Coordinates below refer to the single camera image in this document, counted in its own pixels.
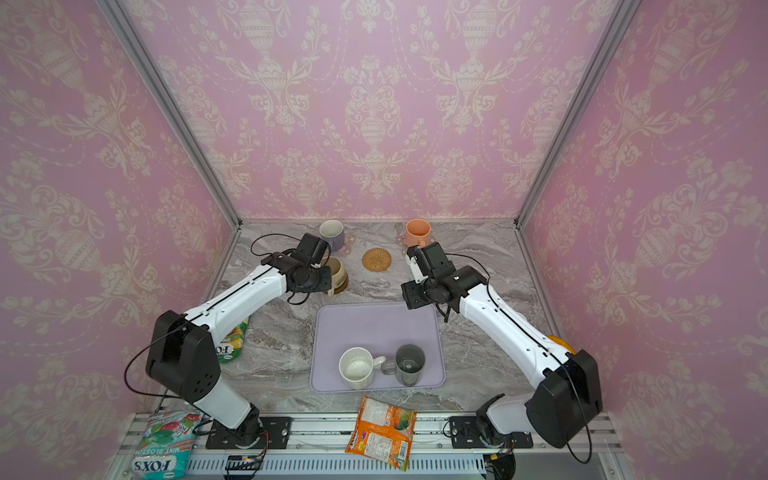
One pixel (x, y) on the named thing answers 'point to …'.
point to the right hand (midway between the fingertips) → (416, 290)
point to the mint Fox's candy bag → (166, 444)
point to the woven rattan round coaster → (376, 260)
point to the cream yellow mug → (338, 272)
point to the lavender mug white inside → (332, 231)
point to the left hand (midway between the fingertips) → (327, 283)
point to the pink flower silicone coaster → (349, 241)
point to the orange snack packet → (383, 432)
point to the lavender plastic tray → (381, 327)
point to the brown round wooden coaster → (342, 287)
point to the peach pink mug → (418, 232)
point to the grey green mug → (407, 368)
